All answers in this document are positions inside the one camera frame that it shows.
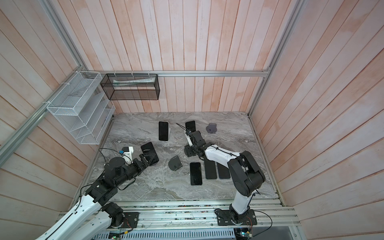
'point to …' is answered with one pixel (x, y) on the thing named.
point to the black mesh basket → (131, 86)
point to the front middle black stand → (175, 163)
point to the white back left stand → (169, 130)
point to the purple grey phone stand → (211, 128)
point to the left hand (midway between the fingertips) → (152, 161)
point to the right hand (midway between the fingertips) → (190, 146)
